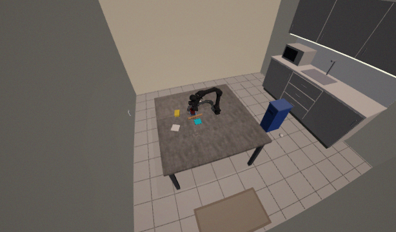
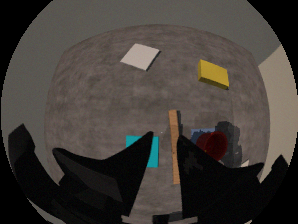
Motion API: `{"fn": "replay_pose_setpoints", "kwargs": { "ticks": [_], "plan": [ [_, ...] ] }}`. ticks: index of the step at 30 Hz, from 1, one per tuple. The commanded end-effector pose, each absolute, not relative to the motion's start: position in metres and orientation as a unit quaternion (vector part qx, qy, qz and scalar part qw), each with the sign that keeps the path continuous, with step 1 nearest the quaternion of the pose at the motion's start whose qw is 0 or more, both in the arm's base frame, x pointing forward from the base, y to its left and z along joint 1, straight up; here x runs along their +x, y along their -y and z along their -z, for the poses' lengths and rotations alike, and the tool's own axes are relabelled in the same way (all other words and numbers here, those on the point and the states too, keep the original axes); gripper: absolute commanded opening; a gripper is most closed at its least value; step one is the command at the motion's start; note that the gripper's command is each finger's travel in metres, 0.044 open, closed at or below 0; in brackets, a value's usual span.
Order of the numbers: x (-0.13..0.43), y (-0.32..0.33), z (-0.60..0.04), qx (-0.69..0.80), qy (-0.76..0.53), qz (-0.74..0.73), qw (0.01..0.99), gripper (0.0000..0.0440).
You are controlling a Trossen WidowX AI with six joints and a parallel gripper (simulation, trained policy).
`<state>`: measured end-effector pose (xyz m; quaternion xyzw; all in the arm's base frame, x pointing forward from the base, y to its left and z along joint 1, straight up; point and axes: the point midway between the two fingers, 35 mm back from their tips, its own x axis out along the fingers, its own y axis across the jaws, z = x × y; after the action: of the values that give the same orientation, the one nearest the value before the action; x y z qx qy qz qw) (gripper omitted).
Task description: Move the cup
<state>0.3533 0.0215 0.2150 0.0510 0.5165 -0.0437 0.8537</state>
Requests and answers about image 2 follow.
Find tan wooden bar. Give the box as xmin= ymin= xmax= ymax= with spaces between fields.
xmin=168 ymin=109 xmax=181 ymax=184

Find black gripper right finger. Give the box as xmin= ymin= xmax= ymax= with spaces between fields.
xmin=176 ymin=135 xmax=265 ymax=218

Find yellow block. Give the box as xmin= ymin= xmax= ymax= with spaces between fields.
xmin=197 ymin=59 xmax=229 ymax=89

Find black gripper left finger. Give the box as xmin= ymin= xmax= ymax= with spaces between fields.
xmin=52 ymin=132 xmax=153 ymax=217

